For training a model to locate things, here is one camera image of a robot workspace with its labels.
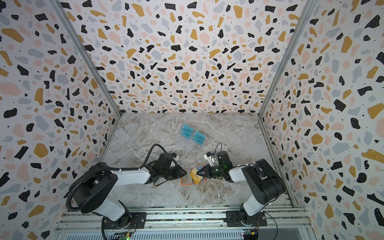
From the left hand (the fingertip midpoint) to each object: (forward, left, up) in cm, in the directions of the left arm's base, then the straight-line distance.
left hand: (188, 172), depth 86 cm
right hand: (0, -5, +1) cm, 5 cm away
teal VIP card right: (+22, -6, +3) cm, 23 cm away
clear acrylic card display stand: (+21, 0, -2) cm, 21 cm away
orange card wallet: (-3, +1, -4) cm, 5 cm away
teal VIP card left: (+27, +3, +3) cm, 27 cm away
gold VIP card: (-2, -4, -2) cm, 5 cm away
